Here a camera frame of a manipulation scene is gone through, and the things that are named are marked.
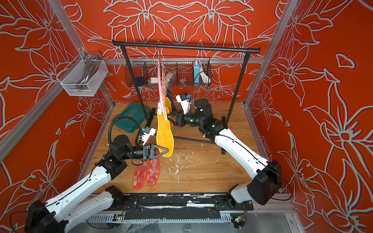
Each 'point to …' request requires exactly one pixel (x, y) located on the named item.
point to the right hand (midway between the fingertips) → (165, 115)
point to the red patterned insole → (140, 174)
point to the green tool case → (135, 110)
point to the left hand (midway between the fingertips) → (166, 152)
